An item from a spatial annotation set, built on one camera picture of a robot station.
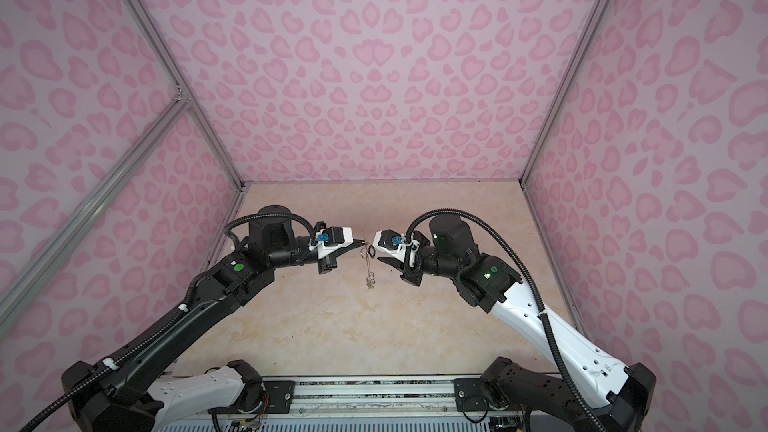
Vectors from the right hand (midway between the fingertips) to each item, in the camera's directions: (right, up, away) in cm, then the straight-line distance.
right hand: (385, 249), depth 65 cm
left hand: (-5, +3, 0) cm, 6 cm away
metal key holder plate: (-4, -1, +2) cm, 5 cm away
